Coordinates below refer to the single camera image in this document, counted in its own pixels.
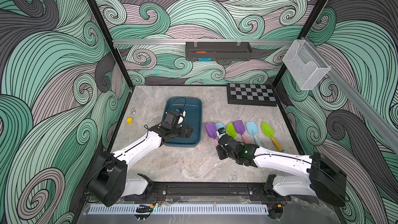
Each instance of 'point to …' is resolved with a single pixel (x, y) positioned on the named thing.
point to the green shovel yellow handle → (269, 131)
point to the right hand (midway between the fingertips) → (219, 147)
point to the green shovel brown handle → (230, 130)
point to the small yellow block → (129, 121)
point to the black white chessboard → (251, 94)
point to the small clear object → (132, 111)
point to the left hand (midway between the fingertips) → (187, 127)
